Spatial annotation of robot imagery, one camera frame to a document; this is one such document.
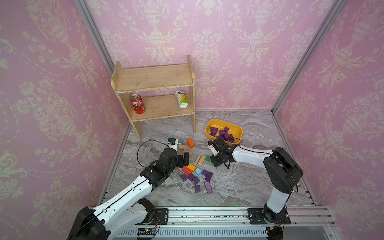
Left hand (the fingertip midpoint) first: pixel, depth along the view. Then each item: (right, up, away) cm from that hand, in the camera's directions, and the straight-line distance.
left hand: (183, 154), depth 81 cm
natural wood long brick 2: (+10, -6, +11) cm, 16 cm away
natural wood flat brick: (+4, -2, +15) cm, 15 cm away
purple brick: (+20, +12, +25) cm, 34 cm away
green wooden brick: (+14, -5, +12) cm, 20 cm away
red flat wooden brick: (+2, -11, +8) cm, 14 cm away
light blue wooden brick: (+8, -11, +6) cm, 15 cm away
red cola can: (-26, +28, +2) cm, 38 cm away
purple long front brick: (+14, -19, +2) cm, 24 cm away
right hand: (+19, -6, +12) cm, 23 cm away
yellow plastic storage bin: (+35, +11, +23) cm, 43 cm away
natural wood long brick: (+8, -6, +11) cm, 15 cm away
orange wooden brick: (+3, +4, +19) cm, 19 cm away
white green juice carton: (-2, +31, +11) cm, 33 cm away
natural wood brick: (-2, +1, +19) cm, 19 cm away
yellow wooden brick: (+4, -10, +9) cm, 14 cm away
